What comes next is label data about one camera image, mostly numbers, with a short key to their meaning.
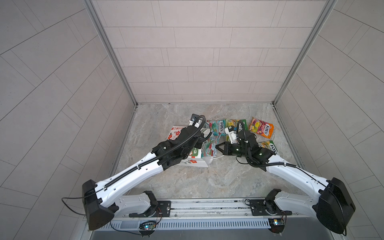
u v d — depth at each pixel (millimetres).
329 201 385
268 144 914
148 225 643
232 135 708
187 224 1051
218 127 991
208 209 723
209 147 788
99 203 367
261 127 991
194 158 703
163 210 709
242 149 646
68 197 384
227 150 666
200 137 491
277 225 680
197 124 584
